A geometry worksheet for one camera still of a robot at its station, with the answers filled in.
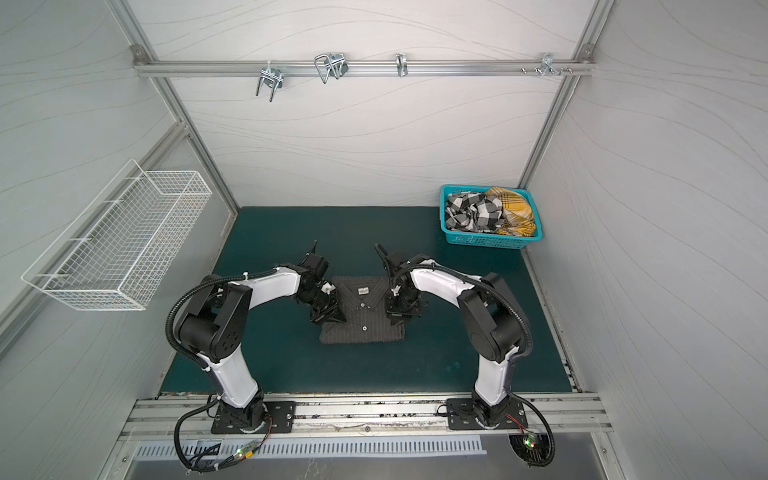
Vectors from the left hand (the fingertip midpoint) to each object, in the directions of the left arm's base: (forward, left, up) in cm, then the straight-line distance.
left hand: (351, 314), depth 89 cm
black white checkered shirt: (+39, -41, +7) cm, 57 cm away
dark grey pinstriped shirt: (+4, -3, +2) cm, 5 cm away
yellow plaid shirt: (+35, -56, +8) cm, 67 cm away
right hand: (-1, -14, +1) cm, 14 cm away
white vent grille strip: (-34, +20, -1) cm, 39 cm away
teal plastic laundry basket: (+28, -45, +4) cm, 53 cm away
